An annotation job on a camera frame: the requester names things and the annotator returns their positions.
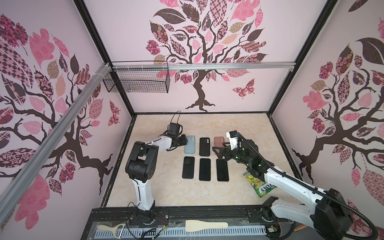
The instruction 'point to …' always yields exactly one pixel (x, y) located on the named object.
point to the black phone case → (204, 147)
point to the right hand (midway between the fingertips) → (218, 143)
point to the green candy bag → (260, 187)
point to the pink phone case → (218, 141)
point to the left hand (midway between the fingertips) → (185, 141)
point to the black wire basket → (139, 81)
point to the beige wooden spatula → (191, 225)
